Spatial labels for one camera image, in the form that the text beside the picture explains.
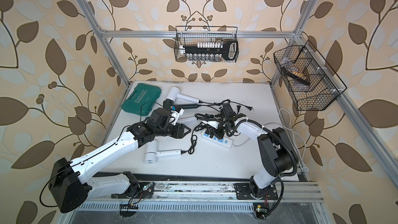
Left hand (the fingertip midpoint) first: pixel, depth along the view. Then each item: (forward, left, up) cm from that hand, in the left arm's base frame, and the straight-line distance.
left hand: (186, 127), depth 76 cm
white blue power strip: (-1, -21, -16) cm, 26 cm away
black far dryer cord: (+30, -25, -17) cm, 42 cm away
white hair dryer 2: (-8, +19, -14) cm, 25 cm away
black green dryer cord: (+8, -16, -2) cm, 18 cm away
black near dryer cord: (+2, -3, -18) cm, 18 cm away
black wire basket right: (+15, -61, +16) cm, 65 cm away
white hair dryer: (+34, +13, -13) cm, 39 cm away
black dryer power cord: (+9, -7, -15) cm, 19 cm away
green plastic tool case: (+29, +33, -14) cm, 46 cm away
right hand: (+5, -14, -14) cm, 21 cm away
